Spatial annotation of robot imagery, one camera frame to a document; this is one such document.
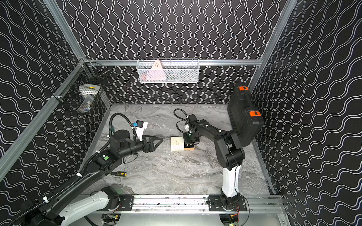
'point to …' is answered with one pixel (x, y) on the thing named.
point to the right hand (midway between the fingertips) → (186, 141)
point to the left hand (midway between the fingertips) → (159, 136)
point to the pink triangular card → (156, 75)
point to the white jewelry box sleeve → (177, 143)
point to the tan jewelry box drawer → (189, 147)
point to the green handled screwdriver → (112, 129)
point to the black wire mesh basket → (85, 72)
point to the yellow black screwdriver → (122, 173)
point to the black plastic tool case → (246, 120)
